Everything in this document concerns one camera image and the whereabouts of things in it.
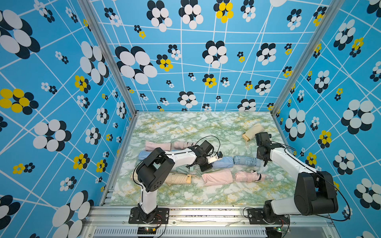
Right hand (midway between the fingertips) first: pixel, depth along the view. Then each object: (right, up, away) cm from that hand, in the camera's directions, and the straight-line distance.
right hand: (270, 154), depth 88 cm
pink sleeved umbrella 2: (-74, +4, +7) cm, 74 cm away
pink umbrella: (-15, -12, -5) cm, 20 cm away
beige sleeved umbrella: (0, +15, +20) cm, 25 cm away
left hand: (-35, -7, +4) cm, 36 cm away
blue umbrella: (-14, -4, +1) cm, 15 cm away
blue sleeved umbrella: (-26, -5, +1) cm, 27 cm away
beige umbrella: (-55, -13, -5) cm, 56 cm away
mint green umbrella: (-52, -9, -1) cm, 53 cm away
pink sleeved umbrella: (-32, -12, -4) cm, 35 cm away
